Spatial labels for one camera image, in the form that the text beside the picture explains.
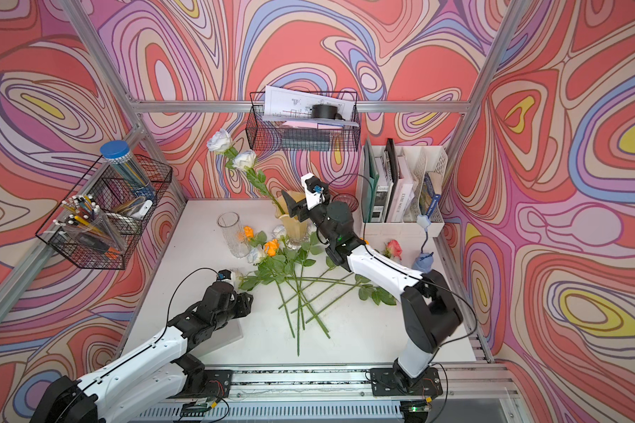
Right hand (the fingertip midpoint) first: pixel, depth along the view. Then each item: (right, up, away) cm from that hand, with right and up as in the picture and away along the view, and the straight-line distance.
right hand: (296, 189), depth 76 cm
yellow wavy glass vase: (-3, -13, +18) cm, 22 cm away
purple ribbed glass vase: (+18, -2, +18) cm, 26 cm away
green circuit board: (-28, -61, -4) cm, 67 cm away
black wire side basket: (-50, -7, -6) cm, 51 cm away
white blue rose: (-16, -21, +18) cm, 32 cm away
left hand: (-16, -35, +9) cm, 39 cm away
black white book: (+33, +9, +14) cm, 37 cm away
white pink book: (+36, 0, +16) cm, 40 cm away
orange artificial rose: (-17, -16, +29) cm, 37 cm away
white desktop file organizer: (+47, +16, +30) cm, 58 cm away
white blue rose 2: (-17, -31, +18) cm, 39 cm away
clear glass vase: (-26, -14, +23) cm, 37 cm away
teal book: (+23, +5, +9) cm, 26 cm away
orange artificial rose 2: (-9, -24, +20) cm, 32 cm away
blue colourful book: (+50, -1, +21) cm, 54 cm away
